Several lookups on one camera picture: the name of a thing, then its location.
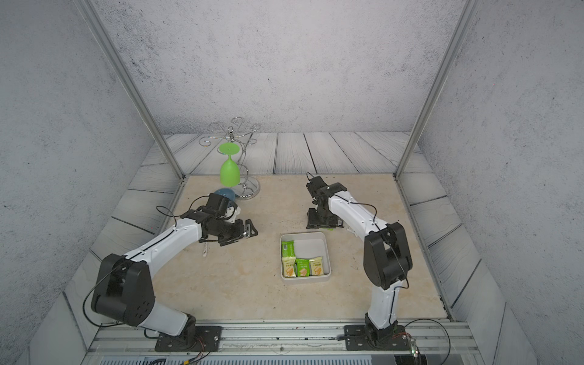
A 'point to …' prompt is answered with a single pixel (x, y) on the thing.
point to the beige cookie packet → (317, 267)
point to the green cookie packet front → (302, 268)
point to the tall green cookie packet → (287, 249)
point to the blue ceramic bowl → (226, 192)
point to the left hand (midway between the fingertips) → (252, 235)
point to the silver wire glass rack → (249, 187)
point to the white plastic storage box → (305, 256)
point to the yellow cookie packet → (289, 266)
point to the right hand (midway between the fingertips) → (318, 224)
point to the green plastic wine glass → (230, 172)
